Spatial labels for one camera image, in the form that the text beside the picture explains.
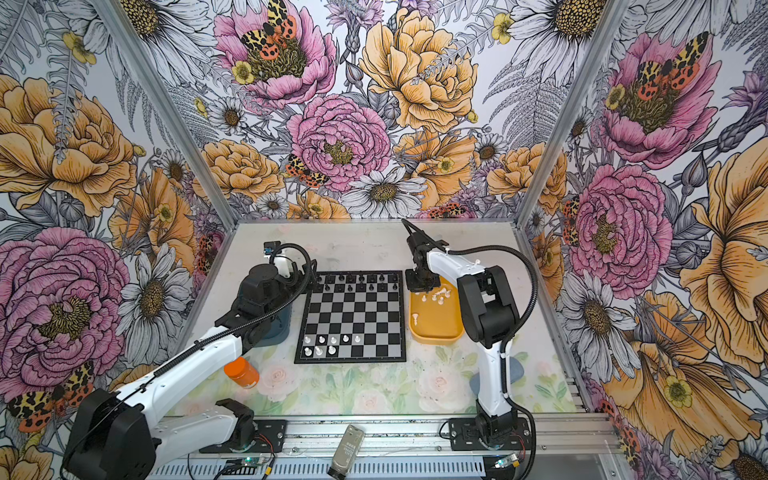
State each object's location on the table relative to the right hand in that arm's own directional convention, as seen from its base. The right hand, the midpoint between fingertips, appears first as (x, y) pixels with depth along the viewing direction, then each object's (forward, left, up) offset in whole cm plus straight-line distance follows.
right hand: (419, 294), depth 98 cm
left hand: (-2, +33, +18) cm, 38 cm away
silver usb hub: (-43, +20, +2) cm, 47 cm away
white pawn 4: (-15, +19, +1) cm, 25 cm away
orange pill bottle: (-26, +46, +9) cm, 54 cm away
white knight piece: (-18, +30, +1) cm, 35 cm away
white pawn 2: (-15, +30, +2) cm, 33 cm away
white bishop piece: (-18, +26, +1) cm, 32 cm away
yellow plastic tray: (-7, -5, -1) cm, 8 cm away
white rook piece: (-19, +33, +1) cm, 38 cm away
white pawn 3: (-15, +26, +1) cm, 30 cm away
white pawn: (-15, +34, +1) cm, 37 cm away
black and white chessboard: (-8, +21, +1) cm, 22 cm away
